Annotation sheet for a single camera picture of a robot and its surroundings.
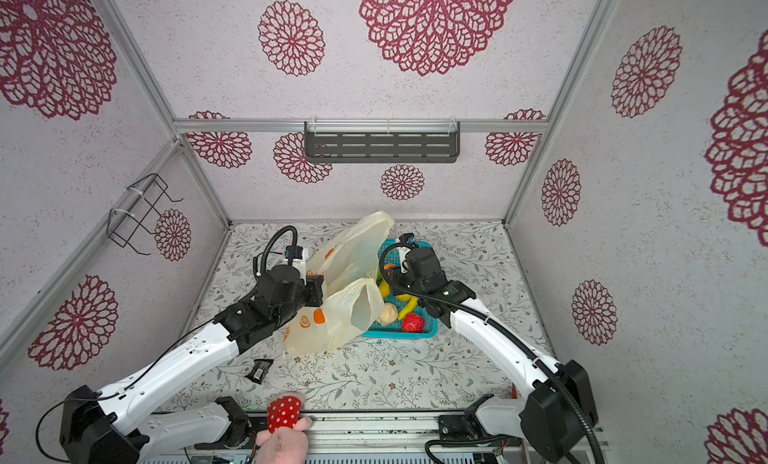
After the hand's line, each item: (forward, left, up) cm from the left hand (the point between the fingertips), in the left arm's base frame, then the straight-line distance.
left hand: (322, 282), depth 78 cm
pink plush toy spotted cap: (-34, +6, -13) cm, 36 cm away
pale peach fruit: (-2, -18, -15) cm, 23 cm away
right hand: (+4, -18, +1) cm, 19 cm away
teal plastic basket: (+5, -24, -20) cm, 31 cm away
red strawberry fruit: (-4, -25, -16) cm, 30 cm away
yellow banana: (+4, -26, -18) cm, 31 cm away
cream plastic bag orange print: (-9, -9, +5) cm, 14 cm away
